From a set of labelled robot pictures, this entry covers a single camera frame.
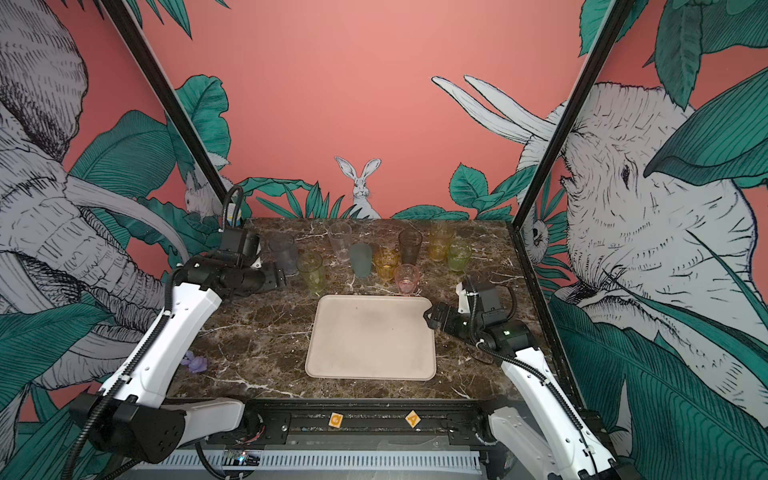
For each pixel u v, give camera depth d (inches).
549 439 16.7
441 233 46.6
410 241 46.7
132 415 14.4
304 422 29.7
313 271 36.3
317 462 27.6
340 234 41.7
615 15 27.1
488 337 20.9
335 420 29.4
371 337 36.2
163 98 32.9
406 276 40.5
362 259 42.3
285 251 39.0
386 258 45.3
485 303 22.5
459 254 43.4
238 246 22.3
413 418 29.5
